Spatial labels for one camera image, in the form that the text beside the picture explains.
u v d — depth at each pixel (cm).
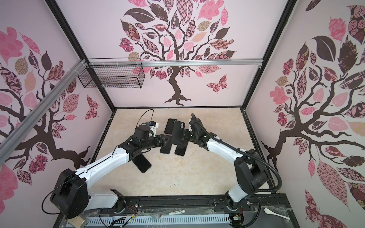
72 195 40
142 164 87
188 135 76
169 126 109
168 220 70
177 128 87
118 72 95
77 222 66
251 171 44
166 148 95
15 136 52
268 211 71
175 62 94
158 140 72
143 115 63
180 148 94
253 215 72
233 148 50
